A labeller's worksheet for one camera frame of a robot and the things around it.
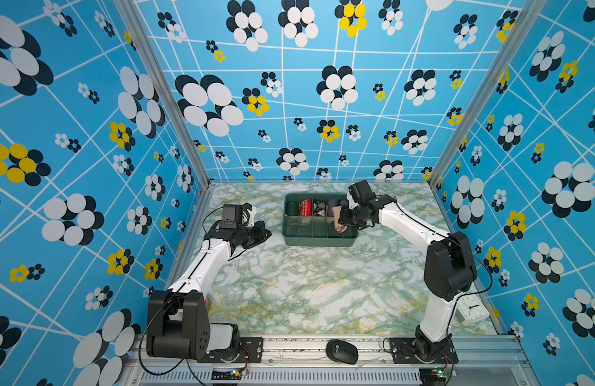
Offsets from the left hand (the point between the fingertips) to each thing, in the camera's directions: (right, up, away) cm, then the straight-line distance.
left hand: (272, 231), depth 86 cm
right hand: (+26, +4, +7) cm, 27 cm away
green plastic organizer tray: (+13, +3, +19) cm, 24 cm away
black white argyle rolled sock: (+18, +8, +16) cm, 26 cm away
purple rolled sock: (+23, +10, +19) cm, 31 cm away
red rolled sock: (+12, +8, +16) cm, 22 cm away
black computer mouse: (+23, -35, -14) cm, 44 cm away
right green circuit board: (+50, -41, -15) cm, 67 cm away
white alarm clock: (+67, -25, -7) cm, 72 cm away
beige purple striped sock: (+25, +1, +4) cm, 25 cm away
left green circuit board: (-10, -41, -15) cm, 45 cm away
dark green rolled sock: (+6, +8, +17) cm, 20 cm away
